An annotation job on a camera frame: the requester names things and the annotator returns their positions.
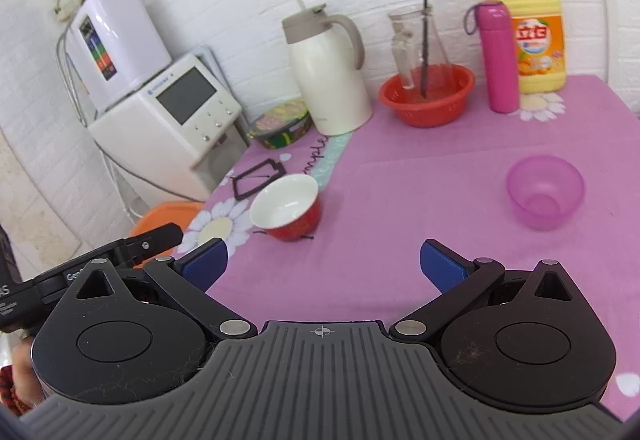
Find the person's left hand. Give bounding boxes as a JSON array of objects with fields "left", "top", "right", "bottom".
[{"left": 10, "top": 333, "right": 47, "bottom": 417}]

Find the cream thermos jug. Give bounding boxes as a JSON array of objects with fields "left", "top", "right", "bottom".
[{"left": 281, "top": 4, "right": 375, "bottom": 137}]

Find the purple translucent plastic bowl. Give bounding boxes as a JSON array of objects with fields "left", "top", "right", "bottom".
[{"left": 504, "top": 155, "right": 586, "bottom": 232}]

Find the pink floral tablecloth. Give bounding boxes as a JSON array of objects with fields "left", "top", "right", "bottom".
[{"left": 182, "top": 74, "right": 640, "bottom": 422}]

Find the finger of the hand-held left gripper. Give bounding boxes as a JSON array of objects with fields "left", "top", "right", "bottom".
[{"left": 126, "top": 222, "right": 184, "bottom": 269}]

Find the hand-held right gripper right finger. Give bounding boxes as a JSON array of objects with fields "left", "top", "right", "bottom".
[{"left": 389, "top": 238, "right": 585, "bottom": 341}]

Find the black plastic frame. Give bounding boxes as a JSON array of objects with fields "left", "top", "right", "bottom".
[{"left": 230, "top": 158, "right": 287, "bottom": 201}]

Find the white and lilac water purifier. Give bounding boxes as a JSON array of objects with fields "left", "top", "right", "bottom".
[{"left": 64, "top": 0, "right": 171, "bottom": 114}]

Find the orange plastic stool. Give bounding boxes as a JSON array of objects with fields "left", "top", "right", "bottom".
[{"left": 128, "top": 200, "right": 206, "bottom": 241}]

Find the green instant noodle cup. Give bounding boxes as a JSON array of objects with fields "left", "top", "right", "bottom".
[{"left": 248, "top": 99, "right": 312, "bottom": 151}]

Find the red bowl with white inside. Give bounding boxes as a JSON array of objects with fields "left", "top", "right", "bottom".
[{"left": 248, "top": 173, "right": 322, "bottom": 243}]

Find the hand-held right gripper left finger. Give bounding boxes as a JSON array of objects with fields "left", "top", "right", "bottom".
[{"left": 62, "top": 238, "right": 259, "bottom": 340}]

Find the red plastic basket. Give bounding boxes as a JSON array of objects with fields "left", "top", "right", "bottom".
[{"left": 378, "top": 63, "right": 476, "bottom": 129}]

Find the grey hose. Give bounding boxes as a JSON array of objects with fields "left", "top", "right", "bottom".
[{"left": 56, "top": 32, "right": 103, "bottom": 123}]

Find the yellow detergent bottle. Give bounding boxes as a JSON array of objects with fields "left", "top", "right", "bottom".
[{"left": 485, "top": 0, "right": 568, "bottom": 95}]

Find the white water dispenser with screen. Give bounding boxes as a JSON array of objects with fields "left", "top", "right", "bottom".
[{"left": 88, "top": 52, "right": 246, "bottom": 209}]

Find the pink water bottle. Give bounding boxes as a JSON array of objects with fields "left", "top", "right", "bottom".
[{"left": 464, "top": 0, "right": 521, "bottom": 115}]

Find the clear glass pitcher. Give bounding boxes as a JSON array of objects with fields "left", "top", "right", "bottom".
[{"left": 388, "top": 4, "right": 451, "bottom": 91}]

